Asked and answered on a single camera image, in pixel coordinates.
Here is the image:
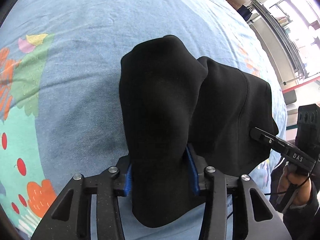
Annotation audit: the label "right hand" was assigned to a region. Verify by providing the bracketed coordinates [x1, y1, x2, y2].
[277, 165, 312, 206]

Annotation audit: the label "red frame shelf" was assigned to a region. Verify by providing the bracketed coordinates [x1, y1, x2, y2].
[282, 75, 320, 94]

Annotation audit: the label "black pants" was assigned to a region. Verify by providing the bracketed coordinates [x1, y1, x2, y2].
[119, 35, 279, 228]

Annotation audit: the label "blue patterned bed sheet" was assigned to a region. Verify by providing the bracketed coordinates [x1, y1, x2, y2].
[1, 0, 287, 239]

